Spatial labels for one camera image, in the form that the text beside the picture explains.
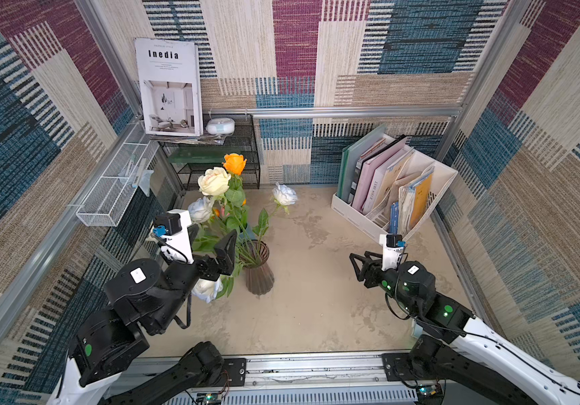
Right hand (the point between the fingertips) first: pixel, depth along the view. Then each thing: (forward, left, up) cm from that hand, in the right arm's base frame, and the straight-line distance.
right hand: (358, 253), depth 72 cm
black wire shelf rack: (+45, +36, +9) cm, 58 cm away
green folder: (+35, -2, +6) cm, 36 cm away
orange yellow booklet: (+26, -27, -4) cm, 37 cm away
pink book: (+29, -6, +4) cm, 30 cm away
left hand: (-6, +34, +21) cm, 40 cm away
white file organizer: (+31, -19, -6) cm, 37 cm away
